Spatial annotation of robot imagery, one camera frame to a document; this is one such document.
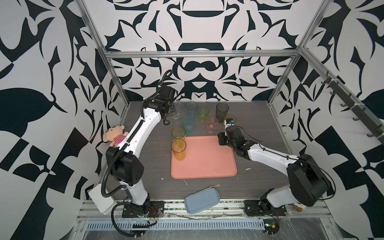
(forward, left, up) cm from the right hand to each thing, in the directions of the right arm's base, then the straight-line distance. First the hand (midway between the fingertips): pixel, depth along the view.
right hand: (221, 133), depth 89 cm
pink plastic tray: (-10, +9, -12) cm, 18 cm away
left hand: (+7, +30, +16) cm, 35 cm away
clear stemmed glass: (+3, +26, +19) cm, 32 cm away
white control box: (-35, +58, -4) cm, 68 cm away
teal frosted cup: (+13, +20, -7) cm, 24 cm away
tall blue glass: (+19, +18, +2) cm, 26 cm away
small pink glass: (+13, +4, -9) cm, 16 cm away
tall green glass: (-1, +25, +3) cm, 25 cm away
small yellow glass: (+15, -9, -3) cm, 18 cm away
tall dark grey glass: (+18, -3, +1) cm, 18 cm away
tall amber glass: (-7, +25, -5) cm, 26 cm away
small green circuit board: (-44, -19, -13) cm, 50 cm away
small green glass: (+22, +9, -7) cm, 25 cm away
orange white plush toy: (-37, -34, -10) cm, 51 cm away
